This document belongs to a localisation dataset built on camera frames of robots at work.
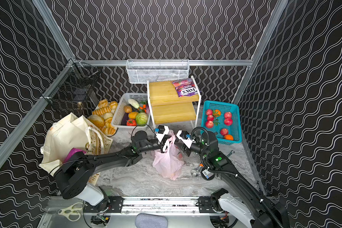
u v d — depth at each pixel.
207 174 0.84
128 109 1.07
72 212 0.72
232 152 0.94
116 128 1.04
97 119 1.05
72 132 0.79
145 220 0.68
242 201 0.56
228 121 1.06
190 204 0.76
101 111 1.13
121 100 1.12
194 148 0.64
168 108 0.98
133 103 1.13
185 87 0.80
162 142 0.67
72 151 0.78
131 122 1.02
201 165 0.88
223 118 1.12
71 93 0.92
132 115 1.07
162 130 0.64
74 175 0.44
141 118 1.00
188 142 0.63
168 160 0.67
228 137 0.94
